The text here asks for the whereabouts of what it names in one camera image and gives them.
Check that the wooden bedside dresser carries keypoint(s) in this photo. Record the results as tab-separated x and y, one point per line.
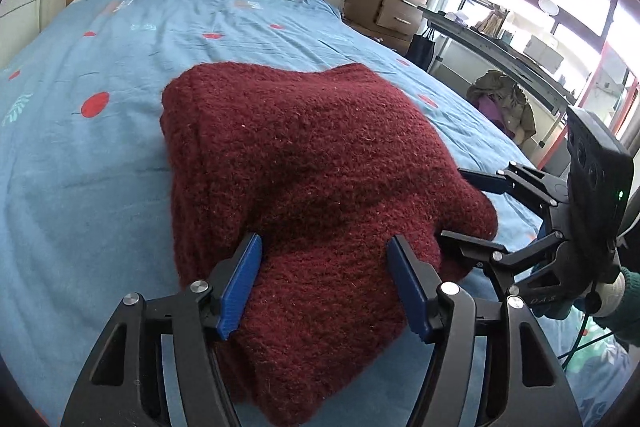
393	23

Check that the green sleeved right forearm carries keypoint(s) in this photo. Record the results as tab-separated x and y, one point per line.
624	323

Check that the purple stool with clothes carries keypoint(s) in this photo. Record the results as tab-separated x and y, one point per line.
501	100

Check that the black bag by dresser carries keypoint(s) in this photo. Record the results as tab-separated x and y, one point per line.
421	49

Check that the blue patterned bed cover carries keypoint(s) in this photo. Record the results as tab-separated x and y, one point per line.
85	181

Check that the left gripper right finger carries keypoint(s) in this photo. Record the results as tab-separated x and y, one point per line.
523	383

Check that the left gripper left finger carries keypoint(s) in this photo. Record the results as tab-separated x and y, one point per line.
122	381

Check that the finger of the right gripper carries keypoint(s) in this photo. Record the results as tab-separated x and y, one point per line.
538	191
528	273

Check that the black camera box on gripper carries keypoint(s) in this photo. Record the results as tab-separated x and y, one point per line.
599	182

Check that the dark red knit sweater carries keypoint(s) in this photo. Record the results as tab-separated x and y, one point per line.
325	167

